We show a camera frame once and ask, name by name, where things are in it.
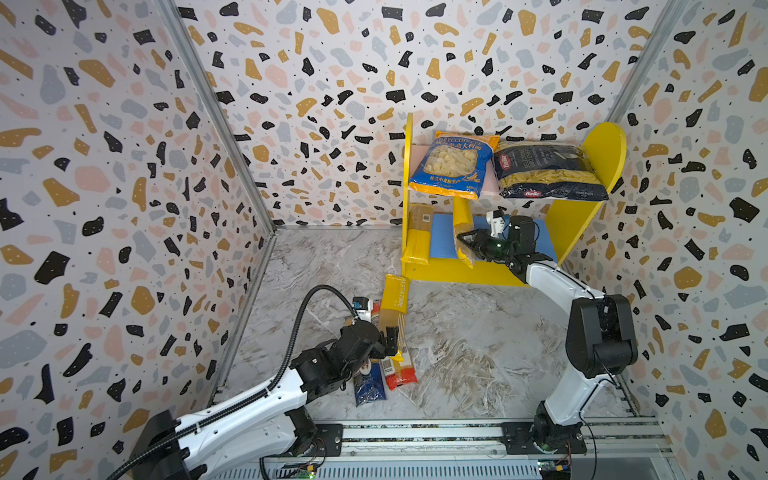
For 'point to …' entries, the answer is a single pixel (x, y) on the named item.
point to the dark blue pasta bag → (369, 388)
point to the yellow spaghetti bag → (420, 222)
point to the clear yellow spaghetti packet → (462, 224)
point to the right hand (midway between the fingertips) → (456, 231)
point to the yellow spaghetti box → (393, 311)
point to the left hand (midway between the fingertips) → (386, 326)
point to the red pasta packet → (408, 375)
